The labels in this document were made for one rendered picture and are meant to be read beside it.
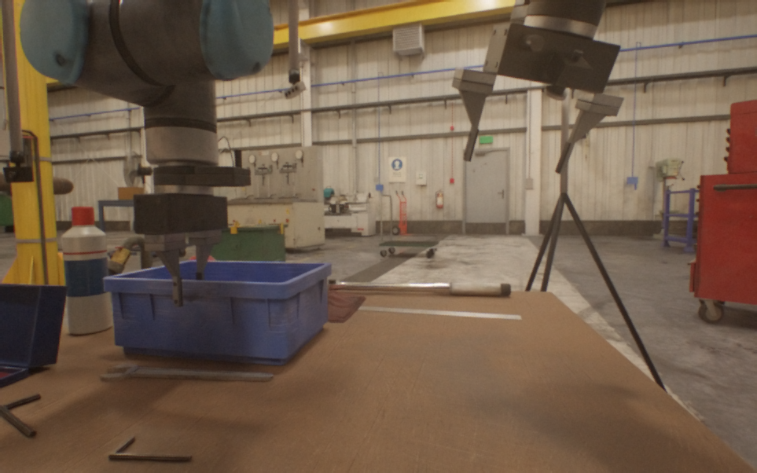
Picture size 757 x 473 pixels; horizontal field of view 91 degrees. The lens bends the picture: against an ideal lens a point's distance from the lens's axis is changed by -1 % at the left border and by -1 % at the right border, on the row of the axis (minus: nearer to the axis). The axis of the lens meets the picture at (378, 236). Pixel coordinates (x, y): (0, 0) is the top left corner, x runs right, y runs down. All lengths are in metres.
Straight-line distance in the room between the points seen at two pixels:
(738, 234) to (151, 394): 2.74
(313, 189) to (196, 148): 5.90
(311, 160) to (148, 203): 6.03
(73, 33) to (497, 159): 9.89
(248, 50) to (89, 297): 0.58
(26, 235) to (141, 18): 3.94
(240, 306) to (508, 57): 0.45
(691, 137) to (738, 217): 8.32
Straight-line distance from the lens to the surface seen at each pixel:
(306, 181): 6.57
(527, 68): 0.47
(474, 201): 10.10
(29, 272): 4.35
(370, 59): 11.47
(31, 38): 0.51
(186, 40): 0.41
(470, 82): 0.46
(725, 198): 2.82
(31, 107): 4.39
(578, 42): 0.49
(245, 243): 3.37
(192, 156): 0.55
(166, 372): 0.60
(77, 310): 0.85
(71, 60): 0.47
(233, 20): 0.39
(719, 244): 2.83
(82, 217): 0.85
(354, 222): 9.35
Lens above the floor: 0.69
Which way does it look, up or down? 4 degrees down
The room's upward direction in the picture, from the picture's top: 1 degrees counter-clockwise
